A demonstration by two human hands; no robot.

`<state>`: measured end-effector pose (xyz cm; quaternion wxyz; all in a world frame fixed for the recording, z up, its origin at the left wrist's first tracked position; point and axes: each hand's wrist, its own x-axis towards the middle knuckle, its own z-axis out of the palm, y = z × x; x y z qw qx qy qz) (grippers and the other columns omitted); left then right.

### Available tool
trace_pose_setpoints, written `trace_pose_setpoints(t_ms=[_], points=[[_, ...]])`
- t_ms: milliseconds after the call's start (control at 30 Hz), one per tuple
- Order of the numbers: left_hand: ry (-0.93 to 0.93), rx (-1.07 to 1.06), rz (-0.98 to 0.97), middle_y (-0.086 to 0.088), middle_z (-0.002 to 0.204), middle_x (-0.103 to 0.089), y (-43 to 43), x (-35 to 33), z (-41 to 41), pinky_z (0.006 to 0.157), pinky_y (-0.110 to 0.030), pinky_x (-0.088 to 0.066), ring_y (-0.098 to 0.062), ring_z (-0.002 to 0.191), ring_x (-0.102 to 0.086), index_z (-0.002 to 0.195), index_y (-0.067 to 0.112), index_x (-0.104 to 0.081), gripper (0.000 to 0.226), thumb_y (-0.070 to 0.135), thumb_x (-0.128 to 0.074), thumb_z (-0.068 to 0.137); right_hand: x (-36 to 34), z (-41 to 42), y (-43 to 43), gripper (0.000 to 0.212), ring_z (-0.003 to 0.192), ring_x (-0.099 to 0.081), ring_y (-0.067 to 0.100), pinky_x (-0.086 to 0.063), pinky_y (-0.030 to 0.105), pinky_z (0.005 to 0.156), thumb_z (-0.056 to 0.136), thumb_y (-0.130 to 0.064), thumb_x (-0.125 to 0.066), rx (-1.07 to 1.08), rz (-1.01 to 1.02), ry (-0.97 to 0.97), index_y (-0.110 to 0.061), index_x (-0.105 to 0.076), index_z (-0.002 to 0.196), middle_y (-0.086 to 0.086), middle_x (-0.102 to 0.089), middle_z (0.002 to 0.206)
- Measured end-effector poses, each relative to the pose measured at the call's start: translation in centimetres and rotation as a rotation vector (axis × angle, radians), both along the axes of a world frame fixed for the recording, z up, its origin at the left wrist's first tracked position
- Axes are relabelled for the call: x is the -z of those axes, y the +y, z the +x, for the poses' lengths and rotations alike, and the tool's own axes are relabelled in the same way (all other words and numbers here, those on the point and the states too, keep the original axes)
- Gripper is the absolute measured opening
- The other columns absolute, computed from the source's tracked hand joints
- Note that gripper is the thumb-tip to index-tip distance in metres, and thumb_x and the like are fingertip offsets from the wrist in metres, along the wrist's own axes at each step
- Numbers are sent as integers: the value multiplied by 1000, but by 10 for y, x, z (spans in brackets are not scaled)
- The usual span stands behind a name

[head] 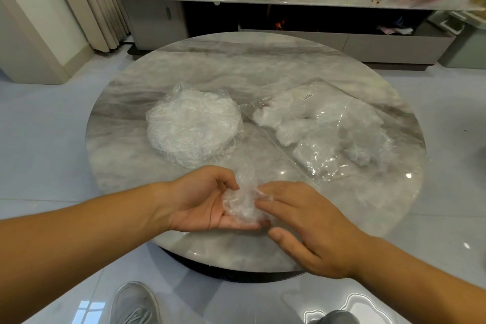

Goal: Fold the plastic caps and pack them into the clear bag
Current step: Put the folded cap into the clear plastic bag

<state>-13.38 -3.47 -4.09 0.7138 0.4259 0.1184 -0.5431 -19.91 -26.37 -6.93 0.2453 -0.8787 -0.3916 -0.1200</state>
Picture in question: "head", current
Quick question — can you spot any person's right hand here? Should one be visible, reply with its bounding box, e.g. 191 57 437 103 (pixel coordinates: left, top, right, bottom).
254 180 375 280

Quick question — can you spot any person's left hand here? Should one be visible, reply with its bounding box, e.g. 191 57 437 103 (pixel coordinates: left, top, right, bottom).
155 165 272 233

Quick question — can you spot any single clear plastic cover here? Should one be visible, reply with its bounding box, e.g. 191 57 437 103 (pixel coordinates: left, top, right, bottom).
222 167 276 221

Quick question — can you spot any pile of clear plastic caps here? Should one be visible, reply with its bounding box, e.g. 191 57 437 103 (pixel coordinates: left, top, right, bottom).
146 85 245 169

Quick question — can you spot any clear bag of caps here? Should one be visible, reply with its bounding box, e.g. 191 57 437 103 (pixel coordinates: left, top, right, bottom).
251 88 399 180

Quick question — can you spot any clear plastic bag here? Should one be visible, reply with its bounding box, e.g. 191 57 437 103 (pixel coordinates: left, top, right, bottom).
241 78 405 183

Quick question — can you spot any person's left forearm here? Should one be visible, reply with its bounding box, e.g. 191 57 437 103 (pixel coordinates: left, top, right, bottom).
0 183 179 324

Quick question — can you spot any person's right forearm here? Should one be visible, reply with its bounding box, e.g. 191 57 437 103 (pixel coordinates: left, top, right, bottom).
353 235 486 324

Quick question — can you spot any green storage bin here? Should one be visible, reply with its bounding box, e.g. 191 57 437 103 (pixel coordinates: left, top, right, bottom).
439 10 486 70

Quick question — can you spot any black table base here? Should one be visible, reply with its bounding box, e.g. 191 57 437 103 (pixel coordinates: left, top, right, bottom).
155 242 308 284

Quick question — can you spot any grey sneaker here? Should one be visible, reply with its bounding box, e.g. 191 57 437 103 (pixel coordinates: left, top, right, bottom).
315 309 361 324
110 281 163 324

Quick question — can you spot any long grey low cabinet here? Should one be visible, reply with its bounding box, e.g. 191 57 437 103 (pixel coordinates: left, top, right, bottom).
108 0 486 72

